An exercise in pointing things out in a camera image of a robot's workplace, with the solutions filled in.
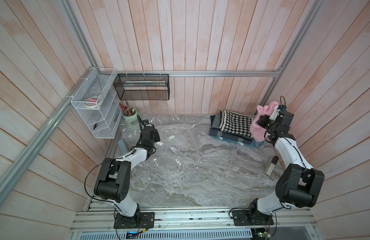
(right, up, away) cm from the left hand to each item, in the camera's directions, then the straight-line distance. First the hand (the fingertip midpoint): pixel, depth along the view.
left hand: (154, 132), depth 95 cm
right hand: (+65, +11, -9) cm, 66 cm away
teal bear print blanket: (+68, -8, +3) cm, 68 cm away
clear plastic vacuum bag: (+18, -4, +11) cm, 22 cm away
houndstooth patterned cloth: (+56, +6, +6) cm, 56 cm away
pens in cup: (-19, +15, +1) cm, 24 cm away
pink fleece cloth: (+65, 0, -5) cm, 66 cm away
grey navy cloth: (+42, +1, +9) cm, 43 cm away
